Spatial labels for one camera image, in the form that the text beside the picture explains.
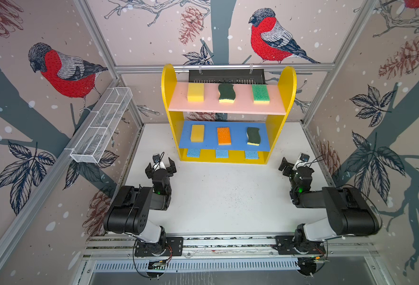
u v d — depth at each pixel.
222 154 1.02
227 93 0.74
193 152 1.03
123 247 0.75
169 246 0.73
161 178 0.69
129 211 0.44
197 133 0.95
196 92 0.75
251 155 1.01
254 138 0.93
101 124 0.78
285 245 0.73
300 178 0.69
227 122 1.24
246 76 0.95
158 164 0.78
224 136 0.95
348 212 0.46
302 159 0.78
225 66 0.91
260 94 0.74
